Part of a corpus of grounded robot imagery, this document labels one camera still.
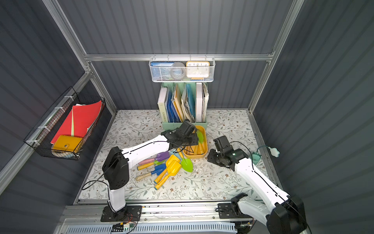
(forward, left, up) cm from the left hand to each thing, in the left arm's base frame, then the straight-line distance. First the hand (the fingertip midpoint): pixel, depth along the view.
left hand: (196, 138), depth 85 cm
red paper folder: (+2, +60, +16) cm, 62 cm away
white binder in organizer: (+23, -2, +8) cm, 24 cm away
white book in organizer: (+29, +22, +11) cm, 38 cm away
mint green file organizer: (+24, +9, +8) cm, 27 cm away
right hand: (-10, -9, -3) cm, 14 cm away
